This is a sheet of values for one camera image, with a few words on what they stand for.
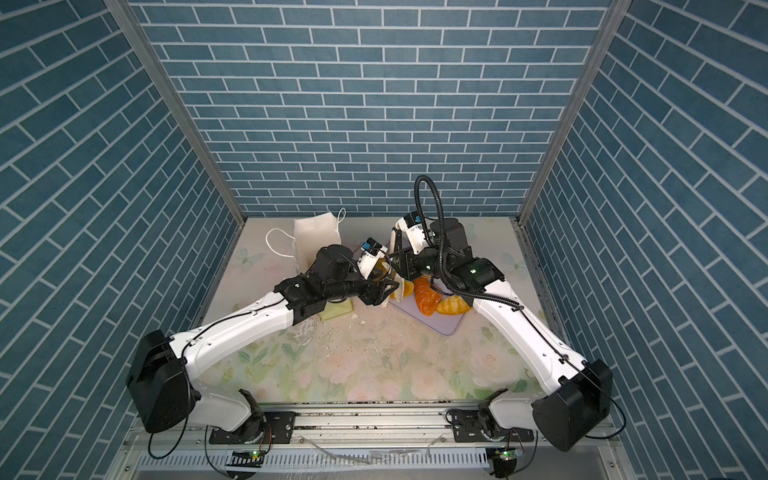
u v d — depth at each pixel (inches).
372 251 25.8
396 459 27.8
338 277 23.5
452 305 36.0
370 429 29.7
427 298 36.9
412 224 24.9
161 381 15.7
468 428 28.9
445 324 36.3
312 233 34.9
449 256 21.5
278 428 29.1
